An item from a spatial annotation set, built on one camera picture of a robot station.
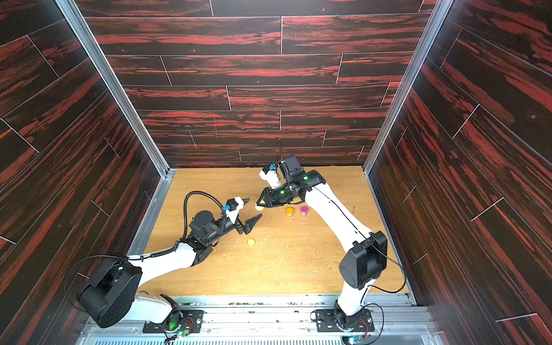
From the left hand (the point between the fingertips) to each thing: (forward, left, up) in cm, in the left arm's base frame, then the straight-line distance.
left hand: (255, 207), depth 78 cm
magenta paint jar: (+13, -21, -21) cm, 32 cm away
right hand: (+3, -4, 0) cm, 5 cm away
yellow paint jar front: (+13, -14, -21) cm, 28 cm away
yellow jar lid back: (-3, +3, -23) cm, 23 cm away
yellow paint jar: (-1, -2, +1) cm, 3 cm away
